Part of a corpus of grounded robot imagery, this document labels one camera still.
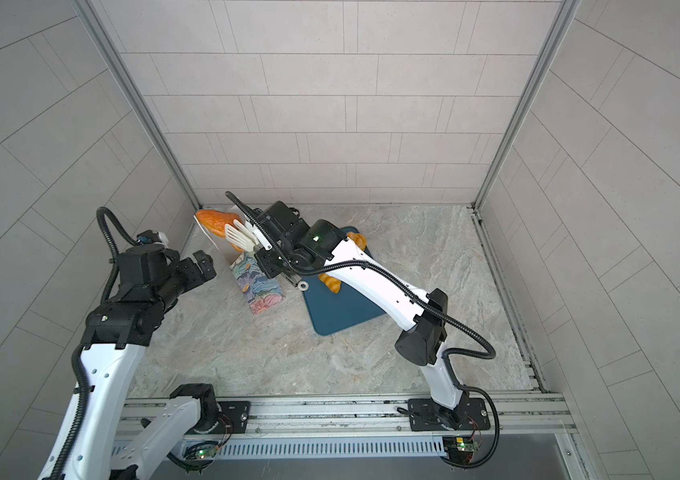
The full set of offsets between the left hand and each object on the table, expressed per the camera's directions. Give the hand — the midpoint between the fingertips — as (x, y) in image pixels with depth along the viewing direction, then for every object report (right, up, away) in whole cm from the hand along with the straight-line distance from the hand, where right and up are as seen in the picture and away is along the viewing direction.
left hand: (202, 258), depth 69 cm
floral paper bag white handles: (+9, -10, +15) cm, 20 cm away
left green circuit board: (+3, -41, -5) cm, 42 cm away
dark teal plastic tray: (+29, -18, +20) cm, 40 cm away
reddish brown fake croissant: (+4, +9, -1) cm, 10 cm away
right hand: (+14, -1, 0) cm, 14 cm away
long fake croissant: (+29, -10, +22) cm, 38 cm away
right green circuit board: (+62, -43, -1) cm, 75 cm away
